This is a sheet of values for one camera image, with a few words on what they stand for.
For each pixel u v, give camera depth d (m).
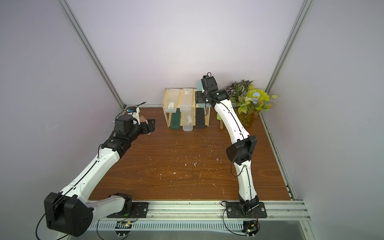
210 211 0.76
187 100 0.94
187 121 1.07
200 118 1.08
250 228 0.70
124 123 0.57
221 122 1.08
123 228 0.72
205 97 0.63
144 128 0.71
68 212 0.38
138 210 0.73
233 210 0.73
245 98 0.94
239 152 0.53
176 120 1.09
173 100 0.95
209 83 0.64
